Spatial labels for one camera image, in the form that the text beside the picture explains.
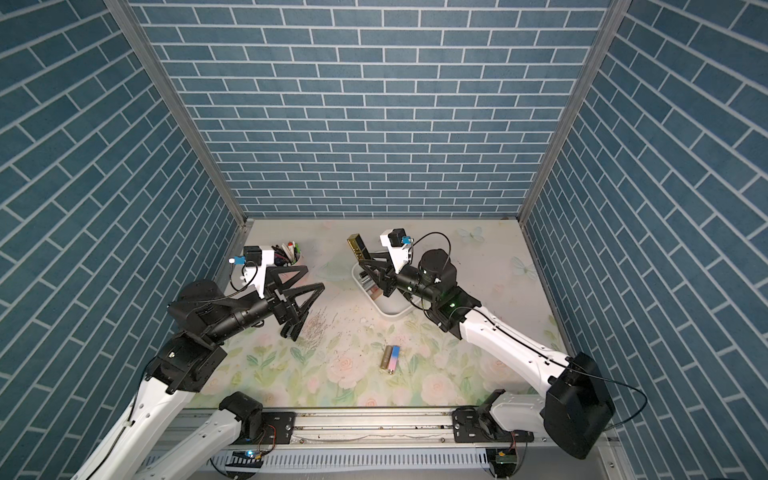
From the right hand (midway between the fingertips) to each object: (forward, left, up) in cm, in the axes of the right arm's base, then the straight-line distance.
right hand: (368, 261), depth 69 cm
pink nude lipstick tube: (+10, +2, -30) cm, 32 cm away
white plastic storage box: (+7, -6, -31) cm, 33 cm away
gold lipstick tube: (-11, -4, -30) cm, 32 cm away
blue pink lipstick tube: (-11, -7, -31) cm, 33 cm away
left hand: (-10, +8, +5) cm, 13 cm away
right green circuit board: (-32, -36, -36) cm, 60 cm away
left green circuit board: (-37, +28, -34) cm, 58 cm away
